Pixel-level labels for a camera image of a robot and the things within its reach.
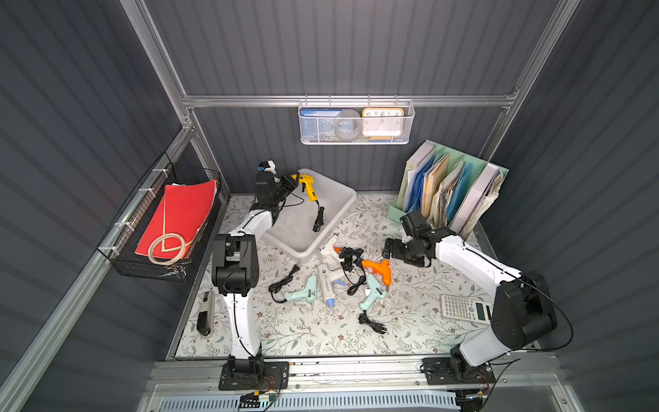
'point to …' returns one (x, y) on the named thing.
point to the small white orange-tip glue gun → (330, 255)
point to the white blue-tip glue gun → (329, 278)
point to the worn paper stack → (492, 193)
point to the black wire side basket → (169, 257)
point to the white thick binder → (483, 183)
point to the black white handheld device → (206, 318)
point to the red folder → (180, 211)
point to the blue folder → (414, 184)
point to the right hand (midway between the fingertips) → (399, 253)
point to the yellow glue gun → (309, 186)
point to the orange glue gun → (382, 267)
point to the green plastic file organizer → (447, 189)
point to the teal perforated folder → (457, 192)
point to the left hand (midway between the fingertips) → (295, 172)
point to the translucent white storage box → (293, 229)
